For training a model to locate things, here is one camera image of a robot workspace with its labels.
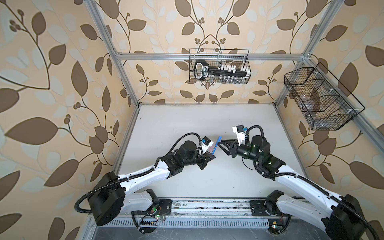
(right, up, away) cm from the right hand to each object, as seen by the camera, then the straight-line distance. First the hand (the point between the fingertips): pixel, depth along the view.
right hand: (220, 144), depth 73 cm
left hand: (-2, -6, +3) cm, 7 cm away
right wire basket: (+53, +20, +1) cm, 56 cm away
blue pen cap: (-1, +2, 0) cm, 2 cm away
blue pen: (-3, -3, +1) cm, 5 cm away
